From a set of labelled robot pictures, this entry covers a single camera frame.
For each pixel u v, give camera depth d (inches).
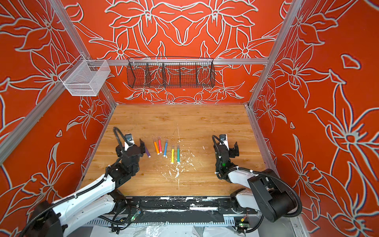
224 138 29.9
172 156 35.4
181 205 29.2
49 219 15.6
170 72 39.3
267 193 16.7
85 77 36.4
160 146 37.4
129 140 25.9
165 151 36.2
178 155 35.5
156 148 37.2
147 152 34.8
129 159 23.0
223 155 26.0
